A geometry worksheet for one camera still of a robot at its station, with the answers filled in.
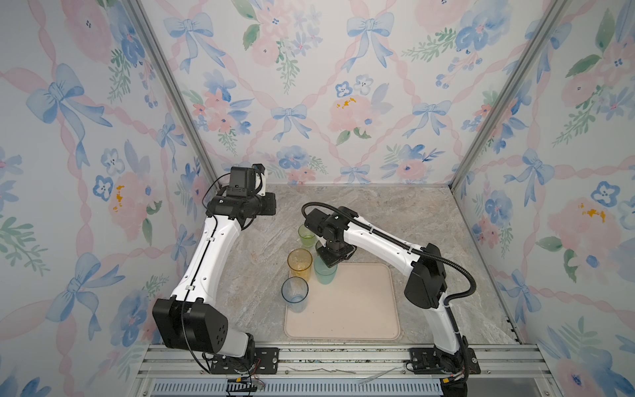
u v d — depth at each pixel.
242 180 0.58
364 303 0.87
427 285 0.55
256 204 0.64
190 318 0.40
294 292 0.84
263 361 0.74
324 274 0.79
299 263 0.80
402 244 0.53
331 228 0.60
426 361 0.73
